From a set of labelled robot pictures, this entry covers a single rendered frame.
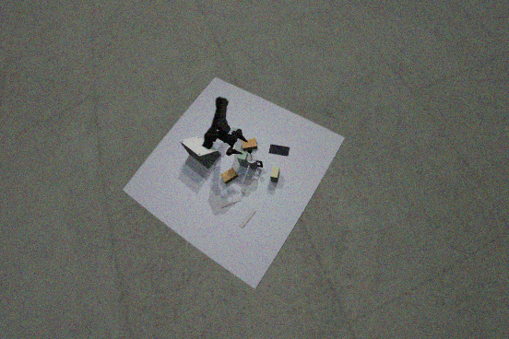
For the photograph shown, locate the beige block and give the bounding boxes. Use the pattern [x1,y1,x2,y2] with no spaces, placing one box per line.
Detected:
[270,167,280,183]

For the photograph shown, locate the black flat bar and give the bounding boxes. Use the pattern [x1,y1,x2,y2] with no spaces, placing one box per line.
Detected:
[269,145,290,156]

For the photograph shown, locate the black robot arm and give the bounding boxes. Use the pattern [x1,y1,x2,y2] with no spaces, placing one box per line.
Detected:
[202,97,239,149]

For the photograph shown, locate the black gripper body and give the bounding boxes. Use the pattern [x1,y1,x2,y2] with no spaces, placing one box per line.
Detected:
[223,129,242,156]

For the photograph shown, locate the brown box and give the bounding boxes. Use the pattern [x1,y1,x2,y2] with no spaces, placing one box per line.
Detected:
[220,168,238,184]
[242,138,257,151]

